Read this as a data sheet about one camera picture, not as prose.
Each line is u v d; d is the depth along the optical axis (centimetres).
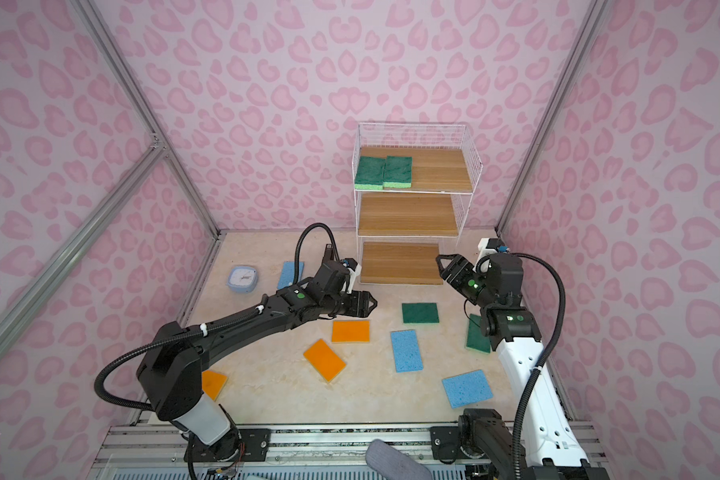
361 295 74
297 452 73
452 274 65
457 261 65
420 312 96
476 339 91
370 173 74
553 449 38
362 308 74
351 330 93
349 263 76
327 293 65
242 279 103
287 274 107
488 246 66
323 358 88
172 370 44
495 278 53
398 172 74
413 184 72
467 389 80
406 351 88
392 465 68
